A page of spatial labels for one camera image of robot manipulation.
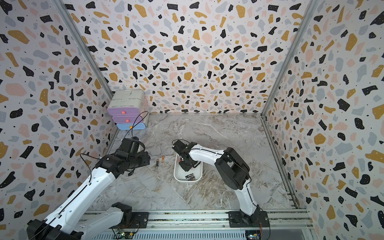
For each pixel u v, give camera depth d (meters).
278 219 0.76
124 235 0.70
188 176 0.88
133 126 1.09
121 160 0.53
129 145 0.58
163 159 0.96
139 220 0.73
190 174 0.88
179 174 0.88
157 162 0.94
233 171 0.51
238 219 0.73
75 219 0.41
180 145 0.75
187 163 0.80
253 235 0.71
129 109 0.97
